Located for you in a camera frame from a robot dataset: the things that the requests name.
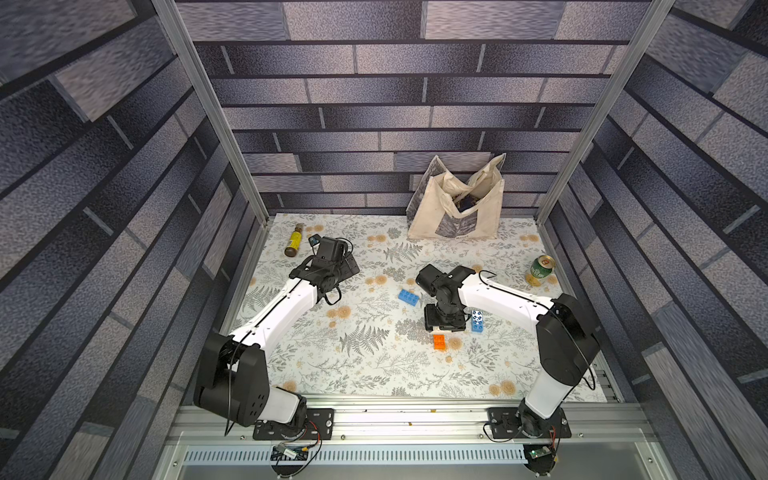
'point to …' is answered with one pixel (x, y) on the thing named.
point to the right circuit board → (540, 457)
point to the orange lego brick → (439, 342)
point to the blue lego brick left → (408, 297)
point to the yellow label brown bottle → (295, 240)
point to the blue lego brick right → (477, 321)
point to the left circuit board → (284, 452)
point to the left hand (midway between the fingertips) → (343, 264)
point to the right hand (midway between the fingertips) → (435, 326)
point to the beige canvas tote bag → (445, 206)
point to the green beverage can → (542, 266)
